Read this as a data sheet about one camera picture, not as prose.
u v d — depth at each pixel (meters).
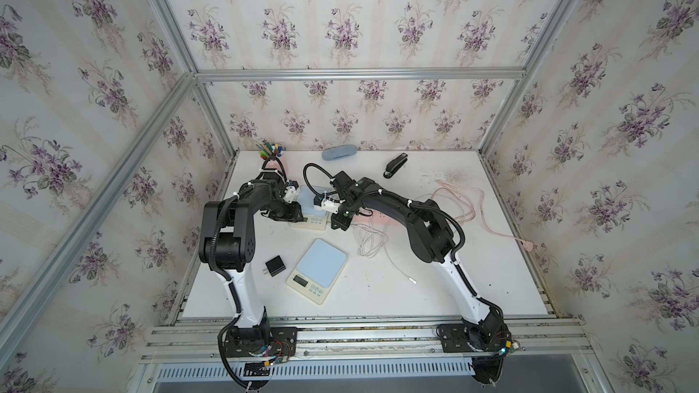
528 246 0.95
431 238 0.60
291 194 0.93
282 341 0.73
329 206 0.89
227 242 0.51
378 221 0.95
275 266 0.86
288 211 0.88
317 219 0.96
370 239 0.93
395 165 1.12
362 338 0.75
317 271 0.84
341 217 0.87
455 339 0.73
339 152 1.18
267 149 1.05
